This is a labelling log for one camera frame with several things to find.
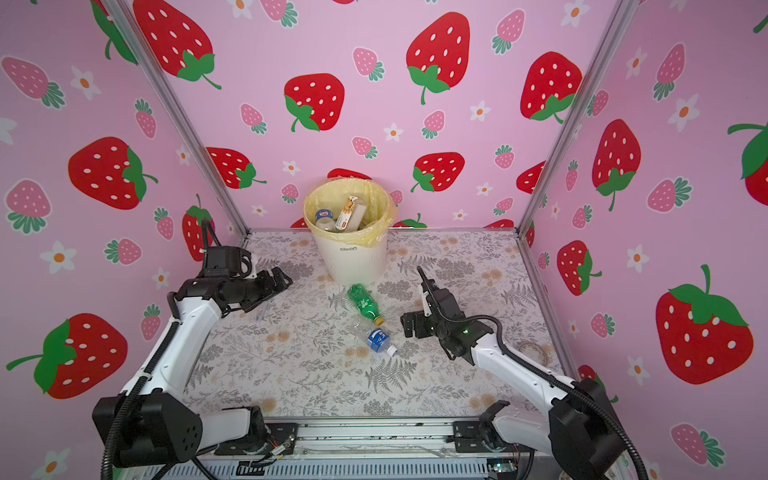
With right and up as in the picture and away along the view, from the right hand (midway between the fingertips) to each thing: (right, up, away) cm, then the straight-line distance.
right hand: (413, 315), depth 84 cm
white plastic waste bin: (-18, +14, +9) cm, 25 cm away
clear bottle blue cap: (-27, +29, +6) cm, 40 cm away
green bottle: (-14, +1, +9) cm, 17 cm away
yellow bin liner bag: (-25, +38, +13) cm, 47 cm away
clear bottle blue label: (-11, -7, +2) cm, 13 cm away
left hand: (-37, +9, -3) cm, 38 cm away
